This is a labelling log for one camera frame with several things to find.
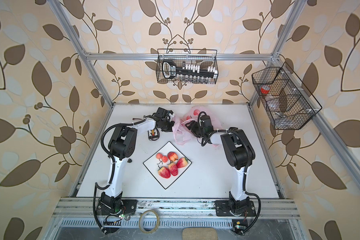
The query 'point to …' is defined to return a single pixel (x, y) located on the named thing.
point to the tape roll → (141, 221)
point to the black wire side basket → (289, 104)
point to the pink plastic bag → (182, 135)
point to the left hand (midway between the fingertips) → (178, 127)
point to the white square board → (151, 164)
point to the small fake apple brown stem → (172, 156)
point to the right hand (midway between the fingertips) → (187, 127)
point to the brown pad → (199, 233)
